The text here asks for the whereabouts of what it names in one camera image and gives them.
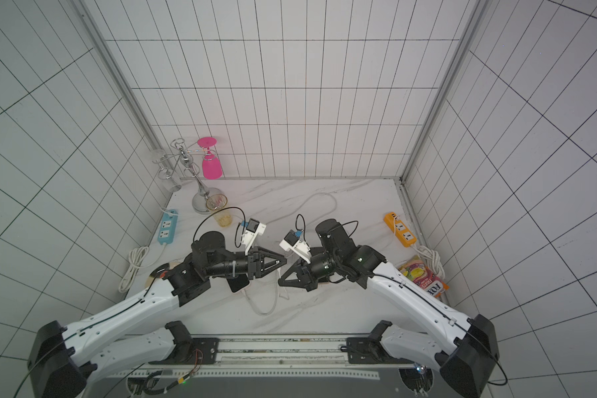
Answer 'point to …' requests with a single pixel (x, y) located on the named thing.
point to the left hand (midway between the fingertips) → (279, 264)
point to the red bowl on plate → (162, 273)
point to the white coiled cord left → (136, 258)
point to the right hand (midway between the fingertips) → (276, 288)
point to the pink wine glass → (211, 169)
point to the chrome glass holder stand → (201, 199)
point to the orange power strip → (399, 230)
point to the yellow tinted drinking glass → (216, 203)
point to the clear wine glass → (166, 175)
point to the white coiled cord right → (433, 259)
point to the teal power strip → (168, 226)
